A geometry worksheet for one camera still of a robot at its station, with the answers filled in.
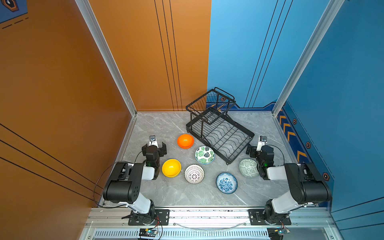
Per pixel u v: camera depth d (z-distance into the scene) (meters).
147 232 0.71
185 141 0.99
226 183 0.83
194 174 0.87
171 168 0.87
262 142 0.81
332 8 0.70
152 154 0.71
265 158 0.72
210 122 0.82
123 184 0.46
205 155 0.94
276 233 0.71
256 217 0.73
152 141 0.79
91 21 0.74
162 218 0.74
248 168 0.89
